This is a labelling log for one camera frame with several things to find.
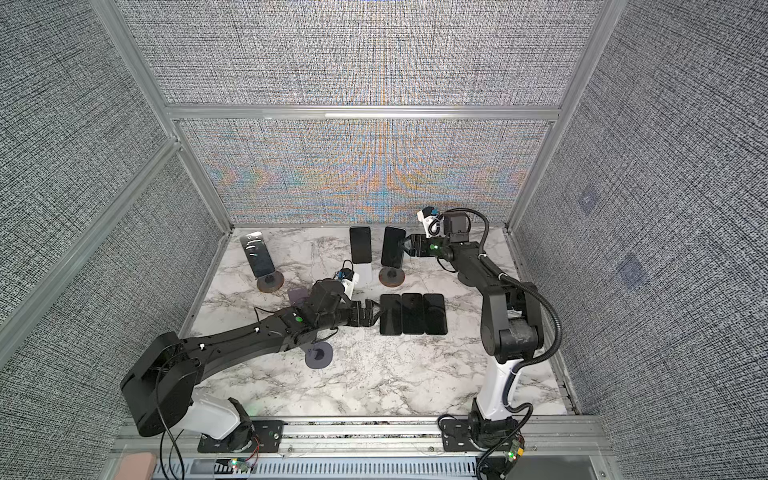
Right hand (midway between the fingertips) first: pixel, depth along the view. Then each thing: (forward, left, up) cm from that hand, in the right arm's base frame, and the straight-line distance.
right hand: (408, 241), depth 94 cm
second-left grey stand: (-16, +34, -6) cm, 38 cm away
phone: (-2, +48, -2) cm, 48 cm away
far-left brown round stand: (-5, +47, -15) cm, 49 cm away
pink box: (-57, +65, -14) cm, 87 cm away
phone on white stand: (+4, +16, -4) cm, 17 cm away
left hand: (-23, +10, -3) cm, 25 cm away
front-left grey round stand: (-31, +26, -13) cm, 43 cm away
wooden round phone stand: (-3, +5, -14) cm, 16 cm away
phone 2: (+1, +5, -3) cm, 6 cm away
